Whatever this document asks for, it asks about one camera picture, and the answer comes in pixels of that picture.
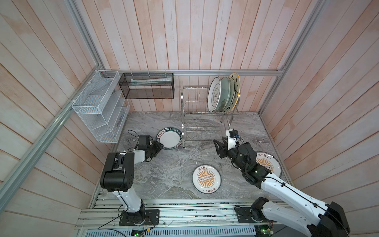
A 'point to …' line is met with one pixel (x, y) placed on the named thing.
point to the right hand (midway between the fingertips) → (217, 138)
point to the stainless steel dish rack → (198, 124)
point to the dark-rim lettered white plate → (171, 138)
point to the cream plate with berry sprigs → (232, 94)
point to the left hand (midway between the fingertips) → (162, 147)
